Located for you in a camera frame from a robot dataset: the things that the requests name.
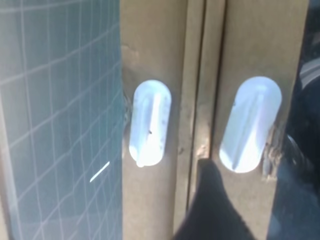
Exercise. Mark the lower brown cardboard shoebox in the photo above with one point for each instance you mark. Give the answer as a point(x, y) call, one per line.
point(62, 116)

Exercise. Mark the brown cardboard shoebox drawer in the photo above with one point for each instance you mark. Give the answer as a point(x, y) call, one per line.
point(278, 39)

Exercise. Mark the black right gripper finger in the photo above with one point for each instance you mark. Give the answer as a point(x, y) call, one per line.
point(212, 215)

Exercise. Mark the white drawer handle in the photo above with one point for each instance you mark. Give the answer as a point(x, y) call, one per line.
point(253, 114)
point(149, 122)

